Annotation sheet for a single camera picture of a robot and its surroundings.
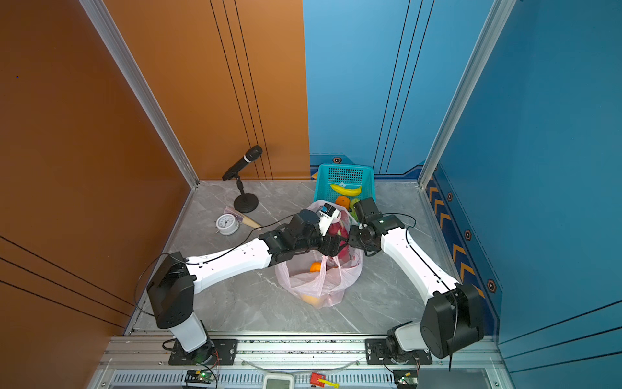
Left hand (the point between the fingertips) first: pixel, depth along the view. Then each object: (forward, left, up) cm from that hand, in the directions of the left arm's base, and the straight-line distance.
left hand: (343, 236), depth 78 cm
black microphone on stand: (+30, +43, -19) cm, 55 cm away
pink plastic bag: (-14, +9, -2) cm, 16 cm away
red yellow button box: (-37, +7, -18) cm, 41 cm away
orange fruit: (-5, +9, -13) cm, 17 cm away
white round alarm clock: (+15, +46, -16) cm, 51 cm away
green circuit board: (-36, +41, -21) cm, 58 cm away
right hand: (+2, -4, -6) cm, 7 cm away
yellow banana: (+35, -5, -17) cm, 39 cm away
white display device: (-37, +19, -17) cm, 45 cm away
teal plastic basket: (+42, -7, -16) cm, 46 cm away
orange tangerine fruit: (+28, -3, -15) cm, 32 cm away
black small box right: (-36, -18, -21) cm, 45 cm away
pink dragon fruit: (0, +2, +4) cm, 4 cm away
